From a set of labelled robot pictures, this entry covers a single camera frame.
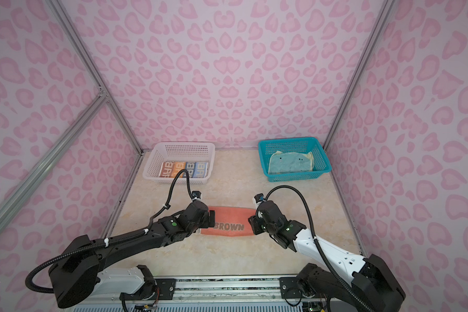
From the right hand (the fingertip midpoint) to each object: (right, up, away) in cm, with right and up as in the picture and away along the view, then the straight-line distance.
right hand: (251, 217), depth 82 cm
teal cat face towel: (+25, +24, +31) cm, 46 cm away
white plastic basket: (-48, +26, +32) cm, 63 cm away
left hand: (-17, +1, +3) cm, 18 cm away
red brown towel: (-9, -4, +9) cm, 13 cm away
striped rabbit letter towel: (-29, +20, +25) cm, 43 cm away
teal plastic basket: (+39, +22, +23) cm, 50 cm away
